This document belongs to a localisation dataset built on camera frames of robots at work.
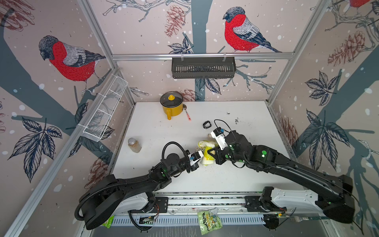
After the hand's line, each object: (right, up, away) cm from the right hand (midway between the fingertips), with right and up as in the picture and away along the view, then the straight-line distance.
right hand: (208, 150), depth 69 cm
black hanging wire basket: (0, +51, +35) cm, 62 cm away
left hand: (-1, -2, +5) cm, 5 cm away
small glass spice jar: (-43, -2, +19) cm, 47 cm away
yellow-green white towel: (0, -4, -1) cm, 4 cm away
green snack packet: (-48, -35, 0) cm, 59 cm away
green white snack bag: (0, -34, 0) cm, 34 cm away
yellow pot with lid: (-23, +25, +41) cm, 54 cm away
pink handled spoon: (-14, +23, +49) cm, 56 cm away
